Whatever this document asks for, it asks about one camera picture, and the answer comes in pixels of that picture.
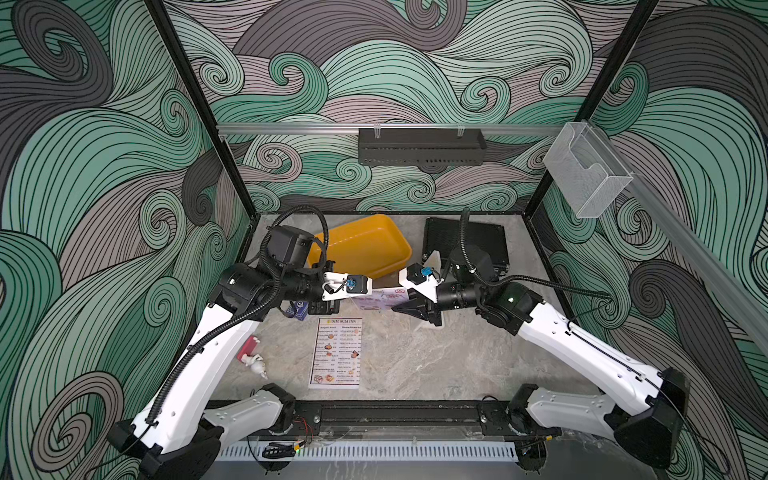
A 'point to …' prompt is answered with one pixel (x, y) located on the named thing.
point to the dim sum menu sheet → (337, 353)
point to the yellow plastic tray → (373, 246)
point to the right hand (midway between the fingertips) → (393, 303)
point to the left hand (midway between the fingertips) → (353, 280)
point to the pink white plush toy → (246, 356)
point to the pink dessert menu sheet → (381, 298)
